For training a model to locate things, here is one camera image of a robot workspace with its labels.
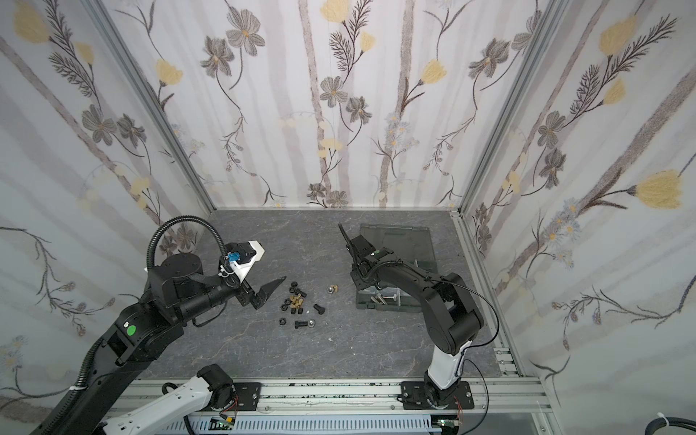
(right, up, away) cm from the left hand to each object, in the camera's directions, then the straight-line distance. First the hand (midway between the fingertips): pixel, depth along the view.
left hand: (271, 261), depth 59 cm
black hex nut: (-5, -23, +29) cm, 37 cm away
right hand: (+23, -8, +32) cm, 40 cm away
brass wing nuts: (-2, -17, +33) cm, 38 cm away
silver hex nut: (+4, -23, +28) cm, 37 cm away
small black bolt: (+7, -20, +31) cm, 38 cm away
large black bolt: (0, -23, +27) cm, 36 cm away
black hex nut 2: (-6, -19, +32) cm, 38 cm away
